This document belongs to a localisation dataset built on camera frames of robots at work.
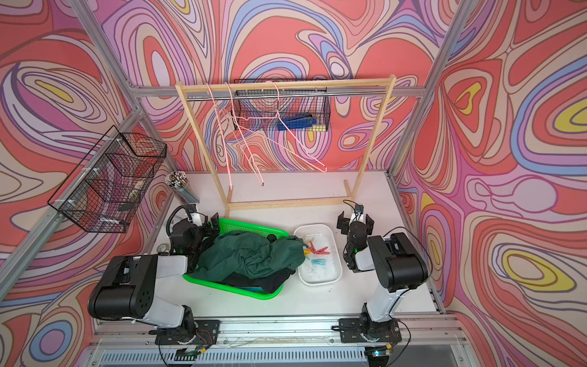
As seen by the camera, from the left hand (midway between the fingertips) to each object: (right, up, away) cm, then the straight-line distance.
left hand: (208, 215), depth 92 cm
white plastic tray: (+45, -10, +4) cm, 46 cm away
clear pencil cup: (-13, +13, +1) cm, 19 cm away
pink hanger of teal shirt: (0, +37, +16) cm, 40 cm away
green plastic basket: (+8, -4, -1) cm, 9 cm away
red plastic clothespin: (+47, -15, 0) cm, 49 cm away
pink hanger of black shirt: (+12, +35, +10) cm, 38 cm away
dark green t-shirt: (+10, -12, -15) cm, 21 cm away
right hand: (+61, -2, +3) cm, 61 cm away
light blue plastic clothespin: (+45, -18, -3) cm, 49 cm away
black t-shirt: (+27, -20, -19) cm, 38 cm away
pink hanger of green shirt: (+34, +39, +15) cm, 54 cm away
